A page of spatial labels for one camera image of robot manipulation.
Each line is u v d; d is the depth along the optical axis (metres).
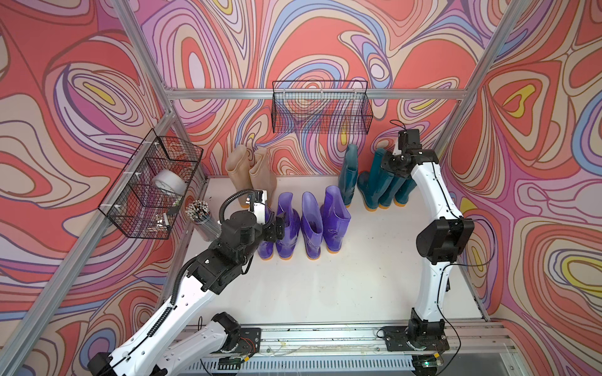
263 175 0.86
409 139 0.70
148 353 0.38
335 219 0.74
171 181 0.75
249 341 0.73
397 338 0.74
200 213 0.84
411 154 0.65
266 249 0.86
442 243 0.55
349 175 0.88
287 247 0.85
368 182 1.03
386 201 1.03
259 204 0.54
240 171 0.91
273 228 0.58
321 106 0.96
